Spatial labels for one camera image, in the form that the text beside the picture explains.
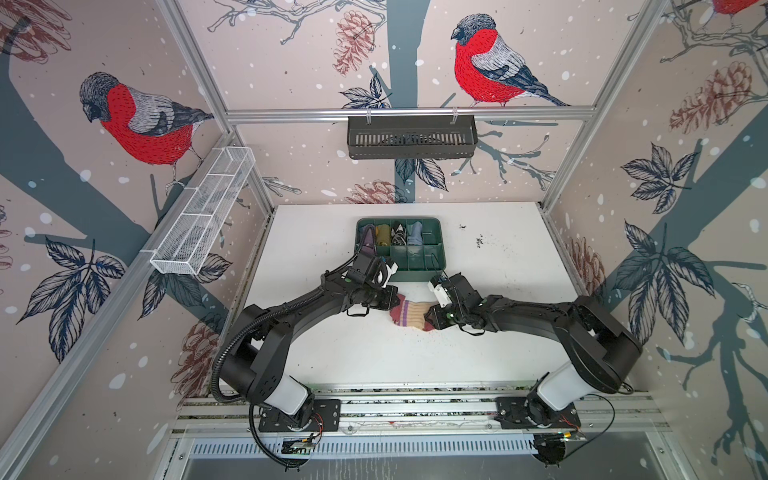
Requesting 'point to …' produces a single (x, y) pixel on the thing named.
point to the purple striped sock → (367, 236)
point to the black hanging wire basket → (412, 140)
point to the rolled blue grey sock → (416, 237)
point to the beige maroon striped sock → (409, 313)
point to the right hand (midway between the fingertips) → (427, 319)
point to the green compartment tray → (417, 264)
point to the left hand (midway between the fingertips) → (400, 302)
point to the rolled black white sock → (398, 236)
